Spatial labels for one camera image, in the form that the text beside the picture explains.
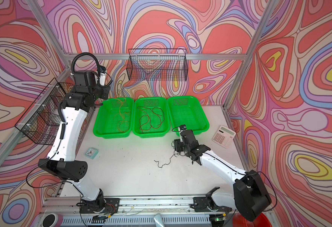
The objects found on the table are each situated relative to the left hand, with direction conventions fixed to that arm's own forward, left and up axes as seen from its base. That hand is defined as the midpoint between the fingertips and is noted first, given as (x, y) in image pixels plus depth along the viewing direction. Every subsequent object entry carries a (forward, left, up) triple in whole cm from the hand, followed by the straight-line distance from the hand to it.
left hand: (103, 84), depth 73 cm
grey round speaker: (-56, +21, -36) cm, 70 cm away
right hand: (-18, -42, -32) cm, 55 cm away
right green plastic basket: (+17, -49, -42) cm, 66 cm away
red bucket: (-56, -70, -44) cm, 100 cm away
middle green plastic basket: (+12, -21, -41) cm, 47 cm away
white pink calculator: (-8, -74, -40) cm, 84 cm away
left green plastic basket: (+12, +8, -42) cm, 44 cm away
